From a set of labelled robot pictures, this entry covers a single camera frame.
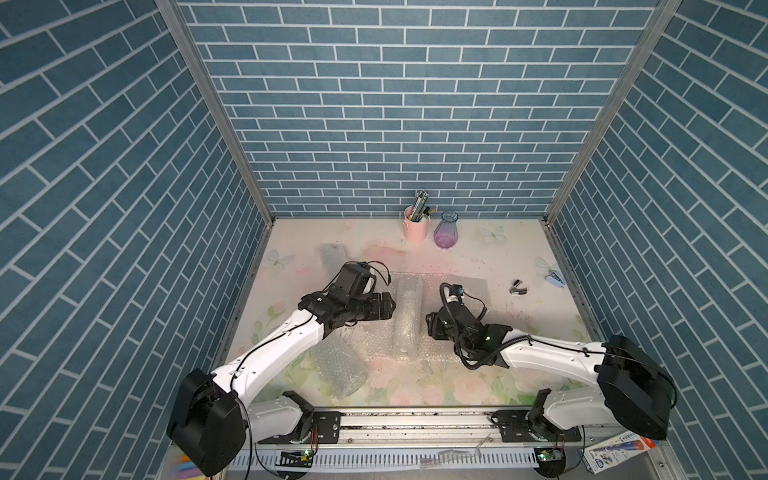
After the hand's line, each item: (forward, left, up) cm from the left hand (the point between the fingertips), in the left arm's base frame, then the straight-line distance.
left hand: (392, 307), depth 80 cm
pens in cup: (+41, -10, -3) cm, 42 cm away
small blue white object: (+18, -56, -12) cm, 60 cm away
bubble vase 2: (-13, +14, -7) cm, 20 cm away
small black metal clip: (+14, -42, -13) cm, 46 cm away
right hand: (0, -12, -7) cm, 14 cm away
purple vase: (+33, -19, -5) cm, 38 cm away
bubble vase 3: (+1, -5, -8) cm, 10 cm away
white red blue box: (-32, -50, -12) cm, 60 cm away
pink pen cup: (+36, -8, -9) cm, 38 cm away
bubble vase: (+25, +21, -11) cm, 34 cm away
